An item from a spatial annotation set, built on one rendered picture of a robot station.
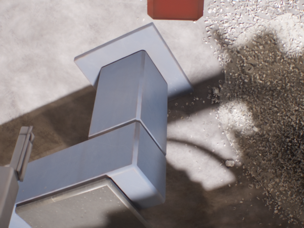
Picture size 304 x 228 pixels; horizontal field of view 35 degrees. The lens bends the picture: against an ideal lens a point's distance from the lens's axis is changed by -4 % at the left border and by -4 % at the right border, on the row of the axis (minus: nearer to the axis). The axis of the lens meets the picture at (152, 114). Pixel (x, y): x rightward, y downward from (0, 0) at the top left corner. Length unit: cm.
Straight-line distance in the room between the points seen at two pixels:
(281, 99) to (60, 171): 39
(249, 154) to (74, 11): 41
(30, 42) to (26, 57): 3
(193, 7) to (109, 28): 58
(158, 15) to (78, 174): 46
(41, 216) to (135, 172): 15
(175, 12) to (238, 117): 69
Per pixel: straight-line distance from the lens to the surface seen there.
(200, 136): 89
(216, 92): 81
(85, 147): 66
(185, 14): 18
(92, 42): 78
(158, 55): 77
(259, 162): 95
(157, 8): 18
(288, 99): 84
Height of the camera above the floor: 64
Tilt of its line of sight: 48 degrees down
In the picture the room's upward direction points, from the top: 177 degrees counter-clockwise
